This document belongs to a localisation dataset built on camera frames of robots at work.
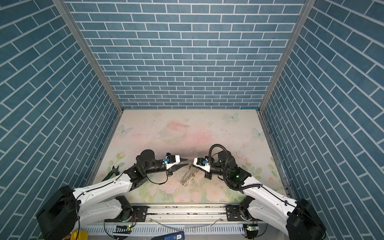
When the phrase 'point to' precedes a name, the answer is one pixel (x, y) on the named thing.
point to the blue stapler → (177, 236)
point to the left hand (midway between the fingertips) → (189, 163)
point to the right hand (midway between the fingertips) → (196, 164)
